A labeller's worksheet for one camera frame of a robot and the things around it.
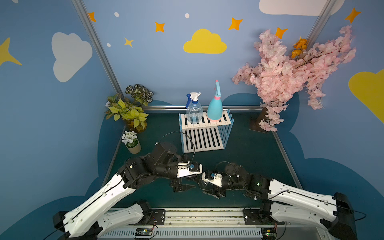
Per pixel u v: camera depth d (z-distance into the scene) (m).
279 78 0.74
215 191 0.62
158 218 0.75
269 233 0.72
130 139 0.91
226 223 0.75
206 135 1.07
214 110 0.74
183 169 0.49
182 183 0.51
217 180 0.61
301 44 0.82
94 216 0.38
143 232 0.72
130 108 1.01
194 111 0.73
